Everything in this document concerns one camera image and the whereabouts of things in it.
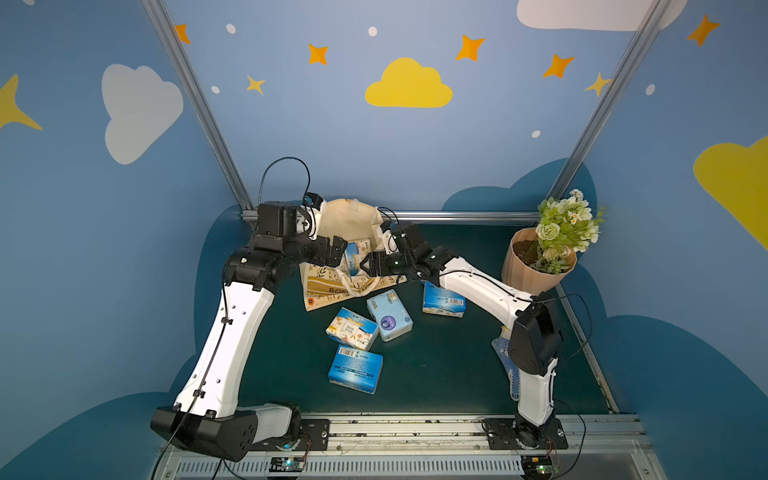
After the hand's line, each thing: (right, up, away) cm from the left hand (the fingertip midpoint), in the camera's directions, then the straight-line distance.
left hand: (333, 235), depth 70 cm
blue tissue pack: (+5, -35, +8) cm, 37 cm away
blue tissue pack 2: (+1, -5, +28) cm, 29 cm away
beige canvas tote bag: (-6, -14, +18) cm, 23 cm away
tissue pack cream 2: (+5, -3, +28) cm, 29 cm away
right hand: (+9, -6, +15) cm, 19 cm away
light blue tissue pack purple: (+14, -24, +21) cm, 34 cm away
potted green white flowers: (+60, -6, +22) cm, 64 cm away
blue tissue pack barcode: (+30, -19, +21) cm, 42 cm away
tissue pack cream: (+3, -26, +16) cm, 31 cm away
